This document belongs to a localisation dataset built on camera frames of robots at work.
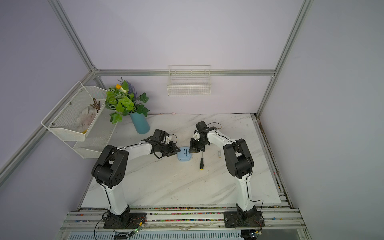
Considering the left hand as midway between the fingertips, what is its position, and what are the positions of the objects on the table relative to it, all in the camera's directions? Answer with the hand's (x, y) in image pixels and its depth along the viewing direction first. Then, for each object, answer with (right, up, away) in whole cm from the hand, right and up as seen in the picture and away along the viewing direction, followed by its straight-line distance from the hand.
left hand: (180, 150), depth 96 cm
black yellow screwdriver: (+14, -8, -3) cm, 16 cm away
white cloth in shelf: (-49, +20, -18) cm, 55 cm away
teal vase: (-29, +18, +9) cm, 35 cm away
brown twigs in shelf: (-46, +27, -13) cm, 55 cm away
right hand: (+7, -1, -1) cm, 7 cm away
